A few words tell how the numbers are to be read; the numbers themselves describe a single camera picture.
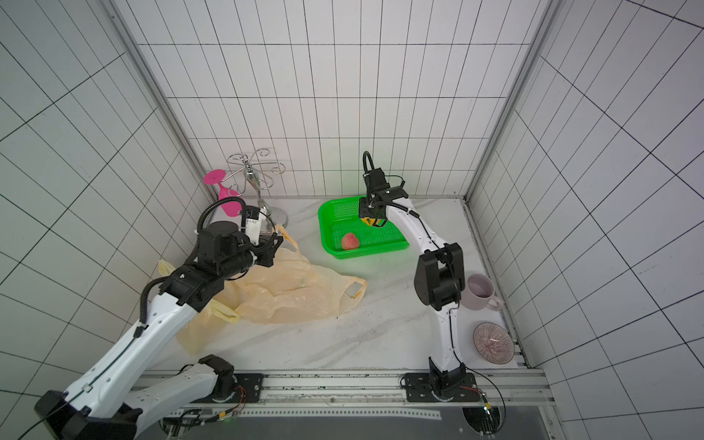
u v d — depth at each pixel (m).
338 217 1.10
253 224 0.62
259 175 0.90
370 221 0.90
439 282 0.54
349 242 0.98
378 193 0.70
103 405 0.37
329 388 0.74
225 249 0.53
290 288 0.81
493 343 0.80
